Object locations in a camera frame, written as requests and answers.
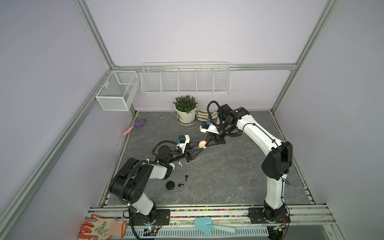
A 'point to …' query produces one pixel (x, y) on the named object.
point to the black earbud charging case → (170, 185)
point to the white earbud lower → (179, 163)
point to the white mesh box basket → (117, 92)
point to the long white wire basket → (200, 78)
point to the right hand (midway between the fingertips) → (207, 144)
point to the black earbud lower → (179, 184)
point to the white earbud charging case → (172, 165)
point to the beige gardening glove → (203, 115)
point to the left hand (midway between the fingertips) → (202, 147)
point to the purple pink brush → (137, 124)
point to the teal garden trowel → (205, 224)
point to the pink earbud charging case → (201, 144)
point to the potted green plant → (186, 107)
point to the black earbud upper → (186, 176)
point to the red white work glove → (103, 229)
